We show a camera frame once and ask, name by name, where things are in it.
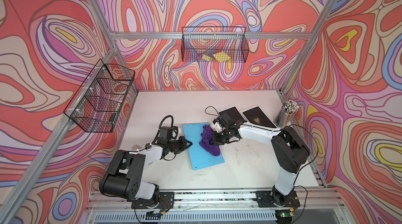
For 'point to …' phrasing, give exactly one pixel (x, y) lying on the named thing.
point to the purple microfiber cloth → (205, 142)
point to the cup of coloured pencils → (284, 117)
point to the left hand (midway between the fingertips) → (192, 145)
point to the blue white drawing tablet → (200, 157)
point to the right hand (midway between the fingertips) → (212, 146)
